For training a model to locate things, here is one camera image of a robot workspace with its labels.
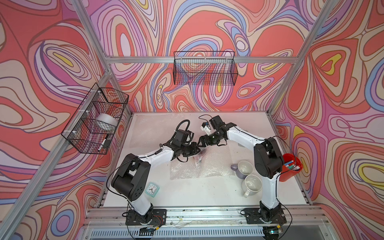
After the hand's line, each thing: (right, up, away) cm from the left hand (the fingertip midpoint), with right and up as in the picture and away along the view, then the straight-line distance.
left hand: (202, 151), depth 87 cm
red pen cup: (+48, -8, -7) cm, 49 cm away
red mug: (-2, -3, -1) cm, 4 cm away
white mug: (+28, -18, -5) cm, 33 cm away
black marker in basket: (-50, +7, -15) cm, 52 cm away
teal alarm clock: (-28, -20, -7) cm, 35 cm away
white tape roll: (-48, +17, -16) cm, 53 cm away
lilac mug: (+24, -11, +1) cm, 26 cm away
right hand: (+1, +2, +5) cm, 6 cm away
